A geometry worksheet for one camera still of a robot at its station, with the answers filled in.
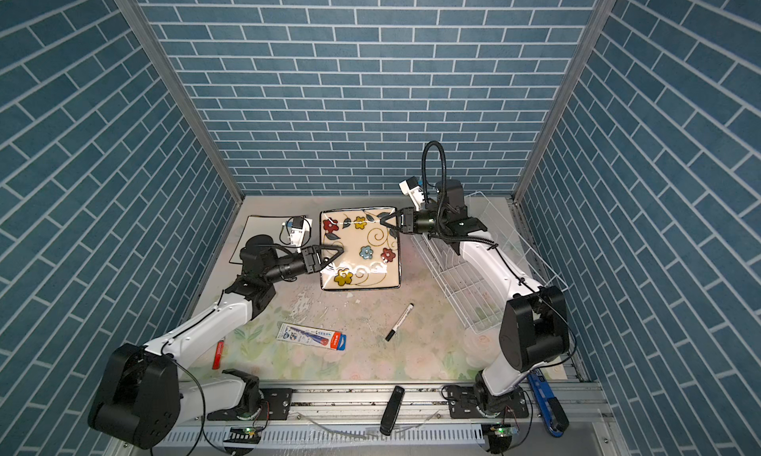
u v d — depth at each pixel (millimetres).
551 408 708
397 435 705
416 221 700
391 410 724
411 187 727
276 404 746
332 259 725
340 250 741
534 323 444
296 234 722
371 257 752
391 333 860
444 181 670
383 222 752
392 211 752
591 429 722
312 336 845
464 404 732
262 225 1085
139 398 399
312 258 685
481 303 893
